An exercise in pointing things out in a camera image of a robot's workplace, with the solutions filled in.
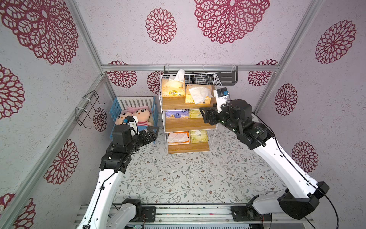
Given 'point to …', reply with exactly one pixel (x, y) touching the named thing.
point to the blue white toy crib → (120, 102)
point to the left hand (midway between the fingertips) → (153, 132)
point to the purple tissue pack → (177, 114)
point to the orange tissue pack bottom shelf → (178, 138)
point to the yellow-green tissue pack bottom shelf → (198, 136)
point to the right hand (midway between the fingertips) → (211, 107)
